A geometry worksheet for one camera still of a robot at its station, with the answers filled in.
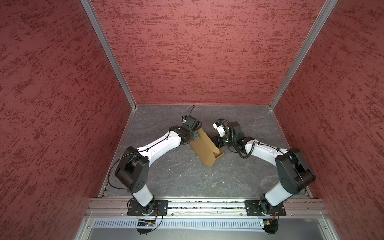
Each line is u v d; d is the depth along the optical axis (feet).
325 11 2.38
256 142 1.99
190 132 2.24
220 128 2.66
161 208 2.42
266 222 2.38
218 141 2.55
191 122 2.21
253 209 2.42
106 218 2.41
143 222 2.39
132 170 1.46
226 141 2.54
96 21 2.49
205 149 2.58
